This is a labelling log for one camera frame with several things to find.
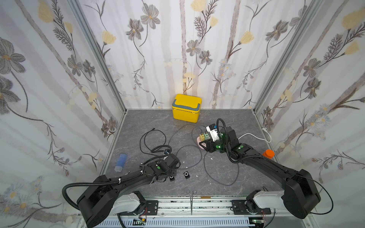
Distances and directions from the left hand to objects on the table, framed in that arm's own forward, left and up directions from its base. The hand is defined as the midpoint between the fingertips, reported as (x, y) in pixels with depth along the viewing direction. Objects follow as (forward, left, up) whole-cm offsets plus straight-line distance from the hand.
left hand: (175, 168), depth 86 cm
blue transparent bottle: (+6, +36, -3) cm, 36 cm away
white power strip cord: (+23, -61, -3) cm, 66 cm away
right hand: (+9, -17, +16) cm, 25 cm away
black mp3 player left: (-5, +2, -2) cm, 6 cm away
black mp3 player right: (-3, -7, -2) cm, 8 cm away
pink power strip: (+19, -16, 0) cm, 25 cm away
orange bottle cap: (+5, -57, +8) cm, 58 cm away
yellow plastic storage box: (+42, -8, +10) cm, 44 cm away
